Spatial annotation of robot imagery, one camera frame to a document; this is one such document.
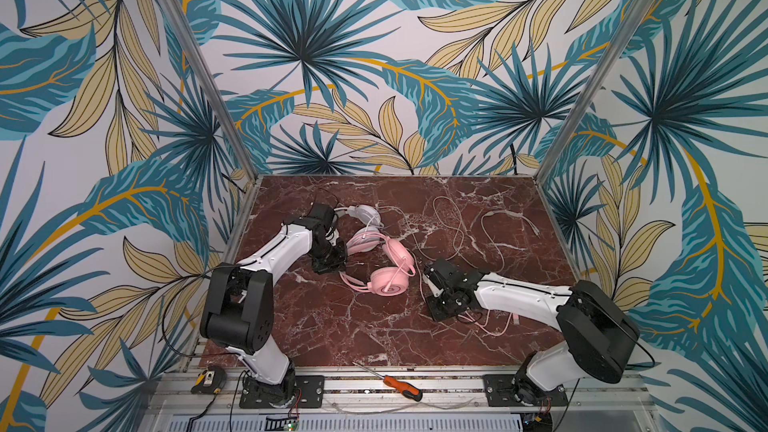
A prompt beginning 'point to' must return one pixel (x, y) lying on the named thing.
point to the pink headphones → (388, 281)
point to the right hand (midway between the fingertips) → (430, 312)
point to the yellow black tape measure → (210, 380)
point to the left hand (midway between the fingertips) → (345, 266)
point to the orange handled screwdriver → (409, 390)
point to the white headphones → (366, 215)
